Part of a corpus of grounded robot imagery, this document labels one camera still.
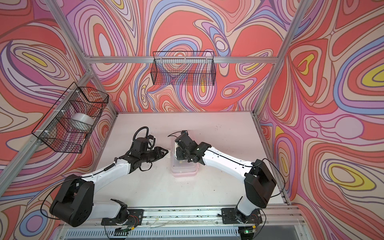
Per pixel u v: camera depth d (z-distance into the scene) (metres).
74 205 0.42
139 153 0.68
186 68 0.97
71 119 0.68
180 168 0.78
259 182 0.43
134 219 0.72
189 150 0.61
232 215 0.73
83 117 0.74
